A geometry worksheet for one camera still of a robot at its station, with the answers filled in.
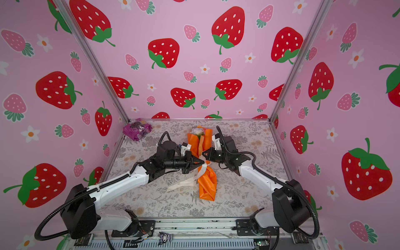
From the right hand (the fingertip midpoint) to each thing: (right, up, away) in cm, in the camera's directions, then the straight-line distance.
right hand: (201, 153), depth 81 cm
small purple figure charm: (-17, -37, -12) cm, 42 cm away
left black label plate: (-53, -39, -12) cm, 66 cm away
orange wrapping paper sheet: (+4, -16, +2) cm, 16 cm away
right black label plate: (+46, -38, -11) cm, 61 cm away
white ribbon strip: (-5, -18, +8) cm, 21 cm away
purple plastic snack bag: (-46, +13, +26) cm, 54 cm away
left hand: (+2, -3, -11) cm, 12 cm away
